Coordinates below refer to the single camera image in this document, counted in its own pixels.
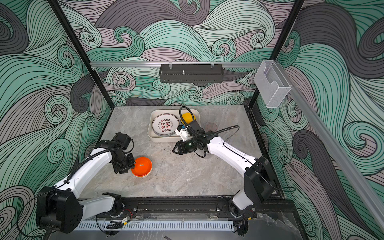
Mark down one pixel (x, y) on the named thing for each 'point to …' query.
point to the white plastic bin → (156, 138)
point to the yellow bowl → (188, 118)
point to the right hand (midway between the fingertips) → (175, 151)
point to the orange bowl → (142, 167)
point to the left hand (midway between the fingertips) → (133, 167)
